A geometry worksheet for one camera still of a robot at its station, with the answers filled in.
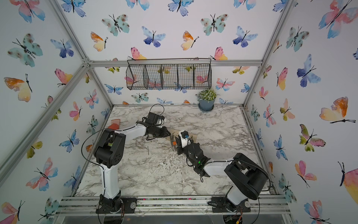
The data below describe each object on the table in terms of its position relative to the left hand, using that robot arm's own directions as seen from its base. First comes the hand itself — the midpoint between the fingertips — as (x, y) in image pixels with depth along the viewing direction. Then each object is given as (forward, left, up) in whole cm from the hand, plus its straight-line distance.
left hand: (170, 136), depth 100 cm
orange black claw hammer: (-5, -2, +2) cm, 6 cm away
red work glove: (+12, +43, 0) cm, 45 cm away
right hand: (-9, -6, +15) cm, 19 cm away
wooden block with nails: (+1, -3, +3) cm, 5 cm away
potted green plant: (+26, -28, +12) cm, 40 cm away
